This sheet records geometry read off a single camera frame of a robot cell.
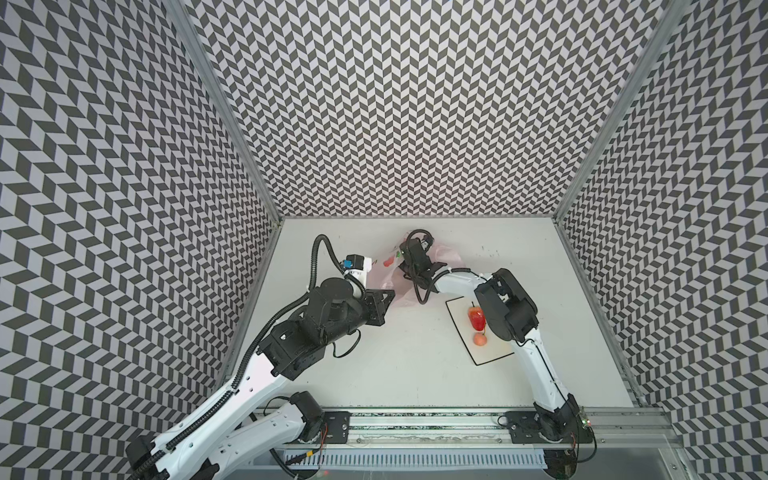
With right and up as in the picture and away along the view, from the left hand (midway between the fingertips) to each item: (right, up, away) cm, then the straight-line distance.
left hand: (395, 298), depth 66 cm
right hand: (0, +6, +38) cm, 39 cm away
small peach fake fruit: (+24, -15, +18) cm, 33 cm away
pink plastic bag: (-2, +4, +5) cm, 7 cm away
